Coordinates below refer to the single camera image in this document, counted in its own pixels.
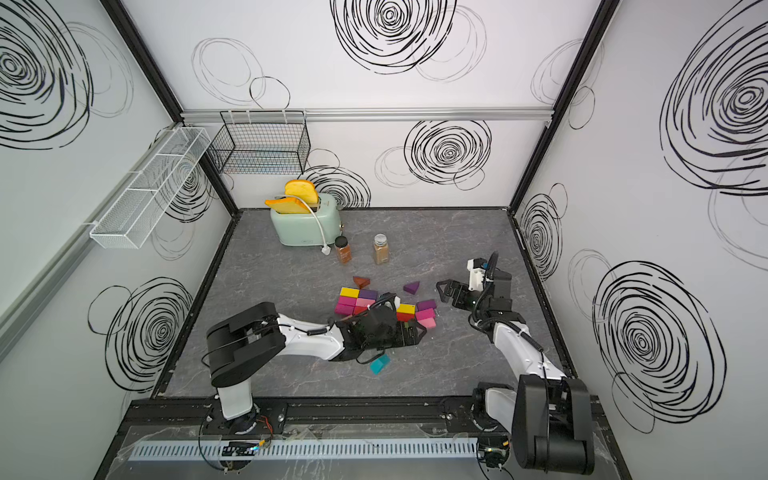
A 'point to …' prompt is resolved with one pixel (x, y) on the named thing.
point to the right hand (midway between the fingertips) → (451, 288)
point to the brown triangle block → (361, 281)
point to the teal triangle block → (377, 366)
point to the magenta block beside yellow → (347, 300)
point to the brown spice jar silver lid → (381, 248)
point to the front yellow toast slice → (289, 205)
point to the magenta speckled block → (344, 309)
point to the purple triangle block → (412, 287)
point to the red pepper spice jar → (344, 249)
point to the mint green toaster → (302, 228)
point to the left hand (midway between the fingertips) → (418, 335)
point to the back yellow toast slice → (302, 189)
